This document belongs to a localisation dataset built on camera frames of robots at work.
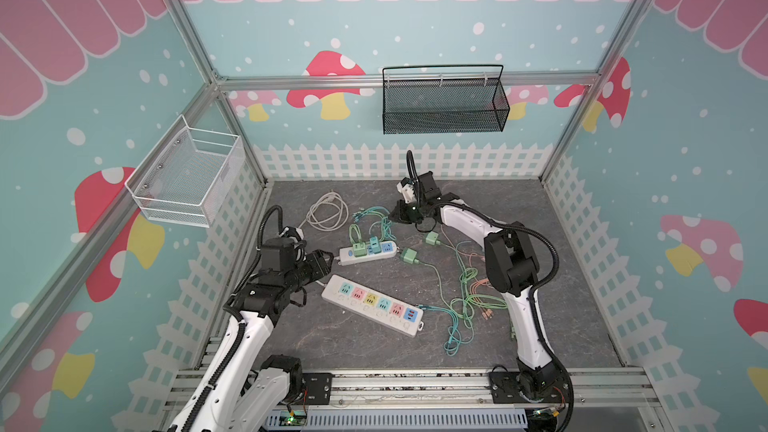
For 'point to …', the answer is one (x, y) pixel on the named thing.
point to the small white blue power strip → (346, 254)
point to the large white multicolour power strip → (402, 316)
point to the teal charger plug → (374, 243)
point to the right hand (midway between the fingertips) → (387, 213)
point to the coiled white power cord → (329, 213)
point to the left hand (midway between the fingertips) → (326, 264)
